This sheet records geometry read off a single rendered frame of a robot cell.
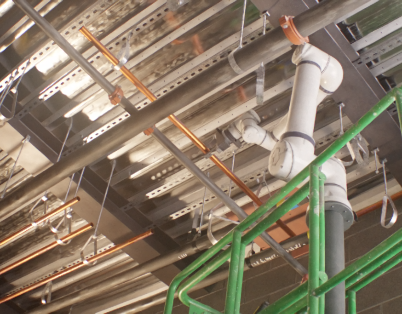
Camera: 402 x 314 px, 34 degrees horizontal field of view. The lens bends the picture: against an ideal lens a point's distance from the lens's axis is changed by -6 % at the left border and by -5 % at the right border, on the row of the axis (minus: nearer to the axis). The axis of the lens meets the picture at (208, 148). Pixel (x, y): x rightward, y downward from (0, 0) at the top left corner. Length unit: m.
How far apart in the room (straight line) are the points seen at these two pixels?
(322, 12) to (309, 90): 0.55
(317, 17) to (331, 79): 0.71
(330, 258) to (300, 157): 0.46
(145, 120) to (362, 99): 1.23
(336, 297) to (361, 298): 1.55
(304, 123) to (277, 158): 0.21
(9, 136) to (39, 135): 0.27
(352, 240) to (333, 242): 1.70
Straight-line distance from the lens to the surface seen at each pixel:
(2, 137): 4.12
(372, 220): 4.28
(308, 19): 2.55
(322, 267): 2.25
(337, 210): 2.69
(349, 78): 3.48
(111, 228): 4.44
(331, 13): 2.53
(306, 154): 2.76
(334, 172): 2.81
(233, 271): 2.62
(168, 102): 2.83
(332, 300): 2.41
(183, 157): 3.14
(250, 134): 3.46
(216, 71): 2.71
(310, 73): 3.05
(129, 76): 3.43
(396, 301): 3.81
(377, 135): 3.74
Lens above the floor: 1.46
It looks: 48 degrees up
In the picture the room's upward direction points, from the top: 9 degrees clockwise
